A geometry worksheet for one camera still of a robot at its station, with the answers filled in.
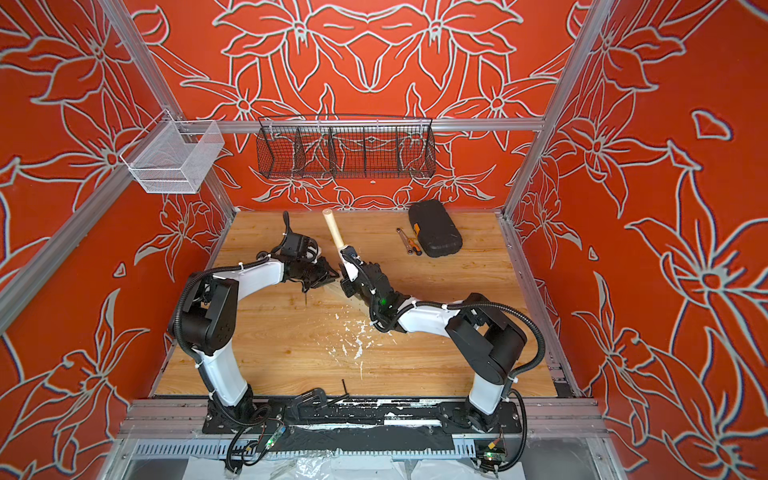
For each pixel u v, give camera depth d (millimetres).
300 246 795
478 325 517
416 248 1064
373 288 630
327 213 693
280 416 728
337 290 927
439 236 1041
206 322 495
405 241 1102
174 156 924
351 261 712
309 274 841
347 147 976
